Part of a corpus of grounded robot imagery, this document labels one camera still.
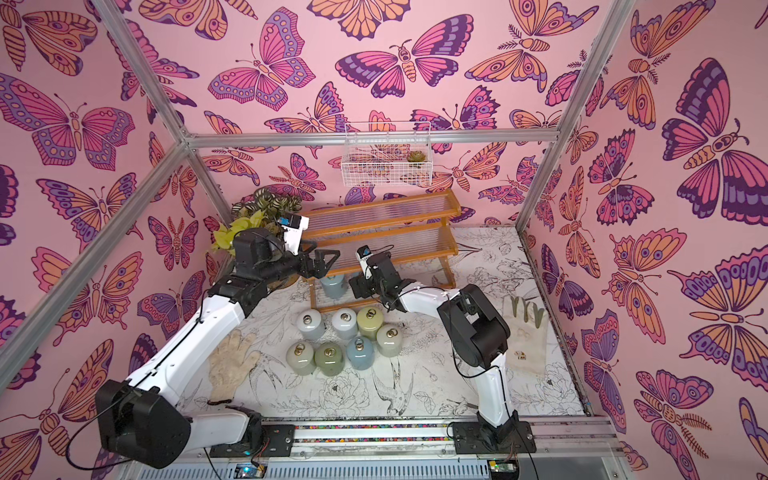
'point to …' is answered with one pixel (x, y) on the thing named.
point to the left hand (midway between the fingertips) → (330, 247)
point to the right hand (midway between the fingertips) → (364, 272)
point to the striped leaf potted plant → (269, 205)
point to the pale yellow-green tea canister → (369, 321)
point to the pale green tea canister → (389, 339)
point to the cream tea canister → (301, 357)
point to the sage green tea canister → (329, 358)
